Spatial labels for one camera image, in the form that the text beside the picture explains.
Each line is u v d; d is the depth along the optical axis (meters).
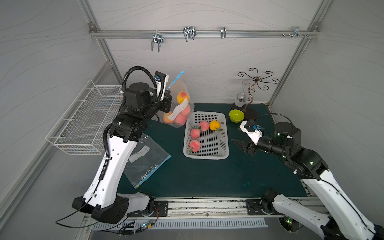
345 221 0.38
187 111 0.78
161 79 0.49
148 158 0.90
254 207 0.73
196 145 0.90
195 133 0.96
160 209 0.73
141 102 0.43
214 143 0.98
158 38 0.78
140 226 0.69
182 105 0.72
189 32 0.77
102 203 0.36
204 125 1.00
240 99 0.96
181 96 0.75
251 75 0.96
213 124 1.01
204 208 0.75
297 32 0.76
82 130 0.67
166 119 0.75
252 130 0.48
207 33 0.78
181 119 0.82
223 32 0.78
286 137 0.42
